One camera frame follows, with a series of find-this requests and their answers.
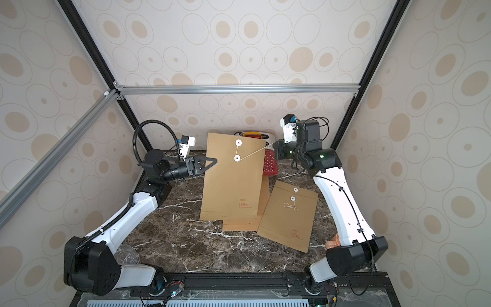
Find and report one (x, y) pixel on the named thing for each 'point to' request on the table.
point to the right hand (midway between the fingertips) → (271, 145)
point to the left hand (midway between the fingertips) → (218, 165)
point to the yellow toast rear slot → (251, 133)
